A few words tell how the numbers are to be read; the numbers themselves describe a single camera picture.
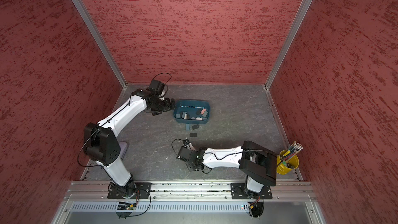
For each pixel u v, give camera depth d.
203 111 1.03
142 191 0.74
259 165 0.44
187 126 0.97
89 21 0.85
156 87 0.70
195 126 0.98
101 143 0.46
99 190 0.76
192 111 1.03
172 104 0.81
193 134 0.95
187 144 0.76
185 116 0.97
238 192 0.74
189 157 0.63
